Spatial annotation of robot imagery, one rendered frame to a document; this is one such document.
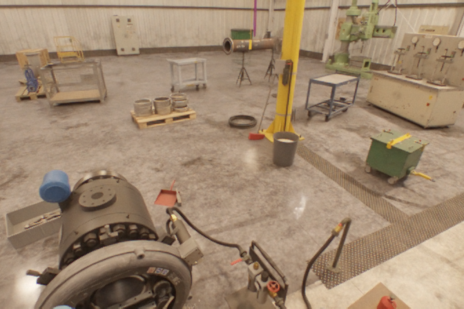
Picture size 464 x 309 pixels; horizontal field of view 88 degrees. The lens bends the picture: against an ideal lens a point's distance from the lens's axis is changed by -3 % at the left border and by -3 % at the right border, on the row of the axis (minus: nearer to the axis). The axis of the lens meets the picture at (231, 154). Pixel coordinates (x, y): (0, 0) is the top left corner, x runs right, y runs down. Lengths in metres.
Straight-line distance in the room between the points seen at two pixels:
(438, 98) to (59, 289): 6.15
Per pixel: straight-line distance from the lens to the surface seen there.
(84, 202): 1.74
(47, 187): 1.84
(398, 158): 3.73
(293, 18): 4.19
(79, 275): 1.31
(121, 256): 1.29
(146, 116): 5.34
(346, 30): 12.47
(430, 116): 6.27
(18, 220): 3.46
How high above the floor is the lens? 1.90
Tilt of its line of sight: 29 degrees down
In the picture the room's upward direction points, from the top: 1 degrees clockwise
